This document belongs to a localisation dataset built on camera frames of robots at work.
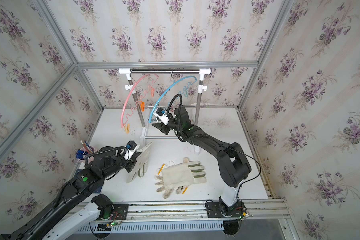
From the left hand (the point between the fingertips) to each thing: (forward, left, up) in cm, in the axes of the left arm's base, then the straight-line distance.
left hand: (141, 152), depth 72 cm
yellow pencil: (0, -8, -20) cm, 22 cm away
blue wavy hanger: (+59, -24, -8) cm, 64 cm away
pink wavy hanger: (+27, +4, +10) cm, 29 cm away
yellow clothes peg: (+13, +9, +3) cm, 16 cm away
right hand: (+18, -7, +4) cm, 19 cm away
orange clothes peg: (+28, +3, +5) cm, 28 cm away
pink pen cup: (+7, +33, -10) cm, 36 cm away
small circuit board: (-28, +17, -23) cm, 40 cm away
